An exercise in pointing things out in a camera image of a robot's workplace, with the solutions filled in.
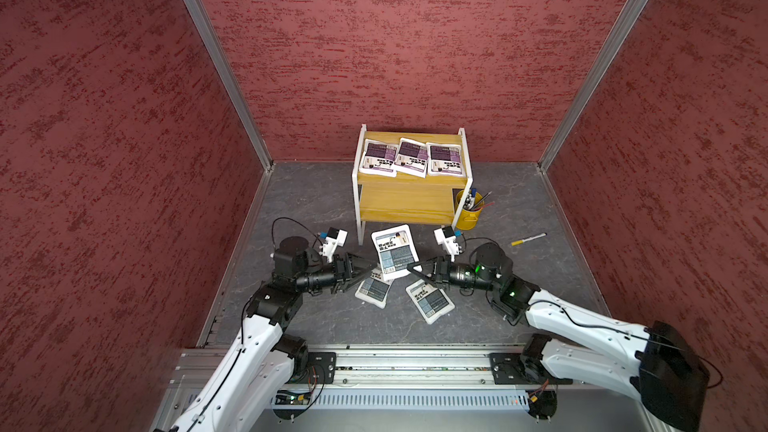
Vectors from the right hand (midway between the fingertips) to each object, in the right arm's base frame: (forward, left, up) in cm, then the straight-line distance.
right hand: (407, 277), depth 69 cm
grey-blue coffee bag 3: (0, -8, -20) cm, 22 cm away
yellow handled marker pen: (+21, -42, -22) cm, 52 cm away
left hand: (0, +8, 0) cm, 8 cm away
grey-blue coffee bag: (+4, +9, -20) cm, 22 cm away
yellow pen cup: (+29, -23, -14) cm, 39 cm away
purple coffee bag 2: (+26, -2, +14) cm, 29 cm away
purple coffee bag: (+26, +6, +14) cm, 30 cm away
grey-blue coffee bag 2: (+6, +3, +3) cm, 7 cm away
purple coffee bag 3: (+27, -11, +12) cm, 31 cm away
